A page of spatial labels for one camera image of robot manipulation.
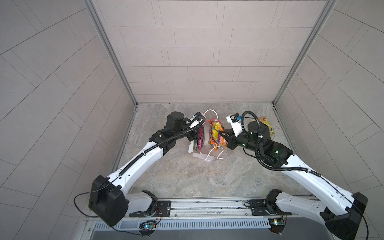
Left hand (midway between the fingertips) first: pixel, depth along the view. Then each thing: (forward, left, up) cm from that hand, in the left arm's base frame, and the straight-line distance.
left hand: (204, 123), depth 74 cm
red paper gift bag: (-13, -2, -6) cm, 14 cm away
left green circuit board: (-41, +25, -20) cm, 52 cm away
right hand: (-8, -7, +3) cm, 11 cm away
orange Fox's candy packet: (-9, -6, 0) cm, 10 cm away
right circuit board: (-40, -34, -24) cm, 58 cm away
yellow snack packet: (+18, -42, -21) cm, 51 cm away
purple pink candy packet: (+2, +1, -15) cm, 15 cm away
